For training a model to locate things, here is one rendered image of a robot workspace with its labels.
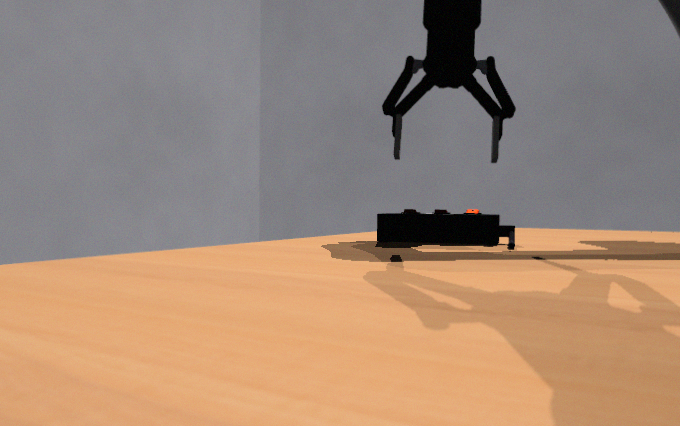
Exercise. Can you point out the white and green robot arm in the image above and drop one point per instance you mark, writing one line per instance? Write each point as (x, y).
(472, 8)

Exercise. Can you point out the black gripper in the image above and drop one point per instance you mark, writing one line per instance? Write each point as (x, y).
(450, 62)

